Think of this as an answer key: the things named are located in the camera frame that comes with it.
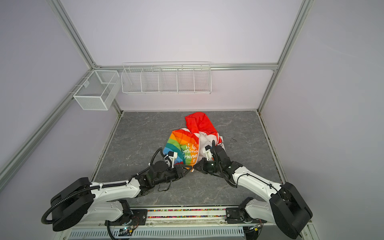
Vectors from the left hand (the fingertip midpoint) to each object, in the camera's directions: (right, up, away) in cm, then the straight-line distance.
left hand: (192, 171), depth 76 cm
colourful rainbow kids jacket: (-4, +11, +22) cm, 25 cm away
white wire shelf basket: (-1, +58, +29) cm, 65 cm away
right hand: (0, +1, +3) cm, 3 cm away
